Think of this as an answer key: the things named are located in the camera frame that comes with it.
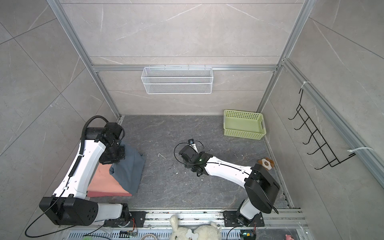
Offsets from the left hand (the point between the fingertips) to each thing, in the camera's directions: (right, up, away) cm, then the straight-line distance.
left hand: (116, 157), depth 73 cm
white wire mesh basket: (+27, +48, +28) cm, 61 cm away
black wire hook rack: (+93, +2, -15) cm, 95 cm away
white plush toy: (+45, -30, -10) cm, 55 cm away
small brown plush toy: (+84, -7, +18) cm, 86 cm away
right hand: (+37, -2, +14) cm, 40 cm away
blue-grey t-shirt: (+4, -8, +3) cm, 9 cm away
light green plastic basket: (+77, +17, +42) cm, 90 cm away
